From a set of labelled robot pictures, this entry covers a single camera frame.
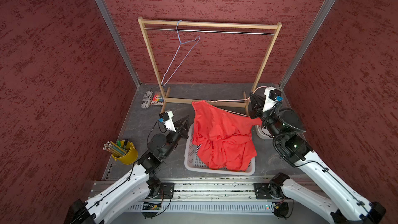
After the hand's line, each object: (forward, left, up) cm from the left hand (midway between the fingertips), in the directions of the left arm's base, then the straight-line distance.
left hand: (190, 119), depth 71 cm
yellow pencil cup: (-9, +35, -17) cm, 40 cm away
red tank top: (-2, -17, -15) cm, 23 cm away
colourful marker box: (+32, +27, -24) cm, 48 cm away
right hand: (+5, -26, +12) cm, 29 cm away
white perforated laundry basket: (-13, -1, -25) cm, 28 cm away
